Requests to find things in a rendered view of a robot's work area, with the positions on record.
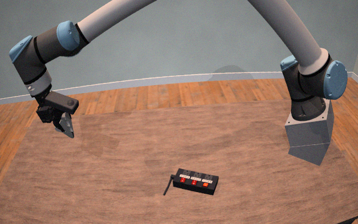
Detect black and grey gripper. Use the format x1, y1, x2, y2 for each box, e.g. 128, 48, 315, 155
30, 84, 74, 138

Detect black power strip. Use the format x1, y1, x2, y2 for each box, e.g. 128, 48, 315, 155
166, 168, 219, 195

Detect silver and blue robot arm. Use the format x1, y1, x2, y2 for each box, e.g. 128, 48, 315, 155
9, 0, 348, 121

